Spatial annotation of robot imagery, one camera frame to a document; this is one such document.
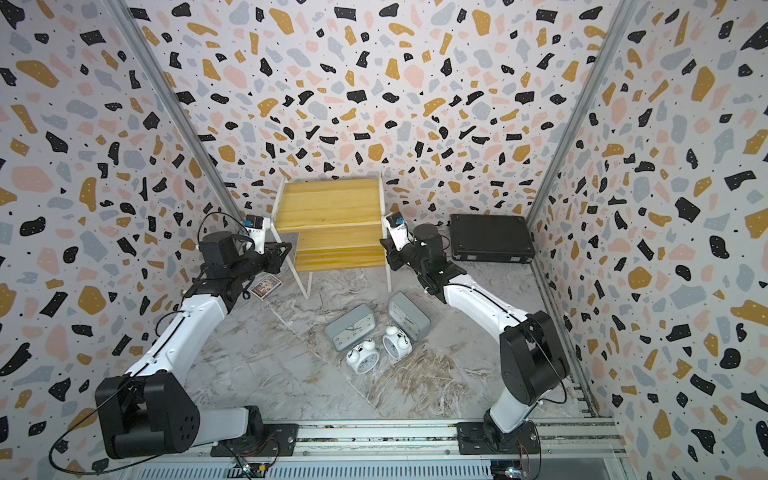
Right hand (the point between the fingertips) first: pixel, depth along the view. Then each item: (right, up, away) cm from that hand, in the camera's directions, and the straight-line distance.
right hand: (387, 238), depth 83 cm
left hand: (-26, -2, -2) cm, 26 cm away
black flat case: (+40, +2, +40) cm, 57 cm away
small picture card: (-42, -16, +18) cm, 49 cm away
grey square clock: (-11, -26, +4) cm, 29 cm away
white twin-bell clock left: (-6, -32, -3) cm, 33 cm away
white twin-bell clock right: (+3, -29, -1) cm, 29 cm away
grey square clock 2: (+6, -23, +5) cm, 24 cm away
